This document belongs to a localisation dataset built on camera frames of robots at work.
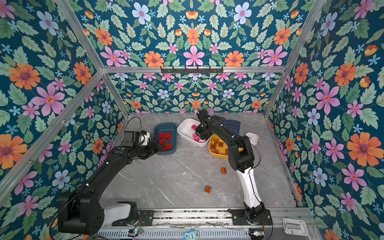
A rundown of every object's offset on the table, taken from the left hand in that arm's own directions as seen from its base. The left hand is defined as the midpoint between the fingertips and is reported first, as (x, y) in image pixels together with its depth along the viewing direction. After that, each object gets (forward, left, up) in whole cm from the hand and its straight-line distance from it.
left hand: (161, 147), depth 83 cm
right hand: (+14, -24, -7) cm, 29 cm away
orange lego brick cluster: (+1, -39, -12) cm, 41 cm away
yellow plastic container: (+6, -34, -14) cm, 37 cm away
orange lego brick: (+8, -36, -14) cm, 40 cm away
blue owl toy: (-41, -15, -13) cm, 45 cm away
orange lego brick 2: (+2, -32, -12) cm, 34 cm away
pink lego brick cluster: (+11, -20, -9) cm, 25 cm away
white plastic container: (+24, -13, -14) cm, 30 cm away
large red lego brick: (+15, +5, -16) cm, 22 cm away
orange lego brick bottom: (-20, -24, -14) cm, 35 cm away
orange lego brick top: (+11, -33, -13) cm, 37 cm away
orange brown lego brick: (+7, -31, -13) cm, 35 cm away
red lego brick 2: (+17, 0, -13) cm, 21 cm away
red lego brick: (+19, +5, -13) cm, 24 cm away
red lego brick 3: (+11, 0, -16) cm, 20 cm away
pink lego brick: (+25, -18, -14) cm, 34 cm away
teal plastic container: (+21, +2, -14) cm, 26 cm away
